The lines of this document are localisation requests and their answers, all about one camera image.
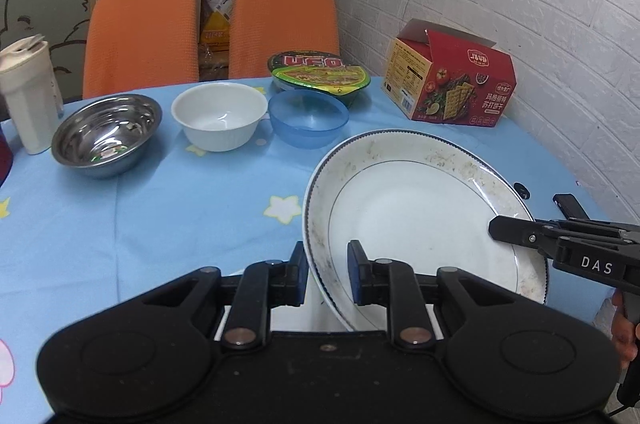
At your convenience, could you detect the large white ceramic plate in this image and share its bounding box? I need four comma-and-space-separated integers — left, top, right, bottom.
303, 129, 548, 331

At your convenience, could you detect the red cracker box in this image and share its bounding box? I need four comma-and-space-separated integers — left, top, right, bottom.
382, 19, 516, 127

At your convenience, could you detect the yellow snack bag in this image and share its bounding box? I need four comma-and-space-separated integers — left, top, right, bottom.
199, 0, 250, 52

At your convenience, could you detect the white ceramic bowl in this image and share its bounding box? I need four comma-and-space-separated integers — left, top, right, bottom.
171, 82, 268, 152

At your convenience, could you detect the right orange chair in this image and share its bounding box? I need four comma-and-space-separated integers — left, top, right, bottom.
228, 0, 340, 80

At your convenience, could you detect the stainless steel bowl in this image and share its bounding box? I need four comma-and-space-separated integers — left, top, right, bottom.
51, 94, 163, 179

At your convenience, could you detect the green instant noodle bowl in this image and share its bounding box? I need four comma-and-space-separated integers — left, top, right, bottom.
267, 50, 371, 106

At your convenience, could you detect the left orange chair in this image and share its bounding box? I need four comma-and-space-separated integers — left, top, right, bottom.
82, 0, 198, 99

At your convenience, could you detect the white lidded cup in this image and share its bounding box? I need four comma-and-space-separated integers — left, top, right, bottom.
1, 34, 64, 154

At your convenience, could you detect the orange chair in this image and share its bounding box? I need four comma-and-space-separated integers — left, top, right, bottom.
228, 0, 340, 80
82, 0, 198, 99

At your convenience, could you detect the person's hand on gripper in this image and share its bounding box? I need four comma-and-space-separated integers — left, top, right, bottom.
611, 291, 639, 370

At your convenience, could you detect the blue plastic bowl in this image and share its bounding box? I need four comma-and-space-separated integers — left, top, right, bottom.
268, 89, 349, 149

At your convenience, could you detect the dark red object left edge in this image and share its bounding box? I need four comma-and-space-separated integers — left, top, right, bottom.
0, 129, 13, 186

